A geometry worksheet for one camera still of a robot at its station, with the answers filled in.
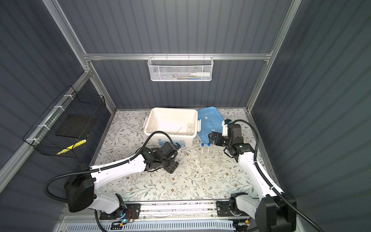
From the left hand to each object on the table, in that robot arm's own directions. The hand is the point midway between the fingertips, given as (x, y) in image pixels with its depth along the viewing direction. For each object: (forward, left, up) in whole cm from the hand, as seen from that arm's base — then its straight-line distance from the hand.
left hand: (173, 162), depth 82 cm
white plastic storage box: (+31, -5, -4) cm, 32 cm away
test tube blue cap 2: (+6, -17, +8) cm, 19 cm away
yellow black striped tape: (+2, +46, +19) cm, 50 cm away
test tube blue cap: (+6, -21, +8) cm, 23 cm away
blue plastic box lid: (+36, -29, -7) cm, 47 cm away
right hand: (+10, -26, +10) cm, 29 cm away
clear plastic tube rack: (+6, -23, -8) cm, 25 cm away
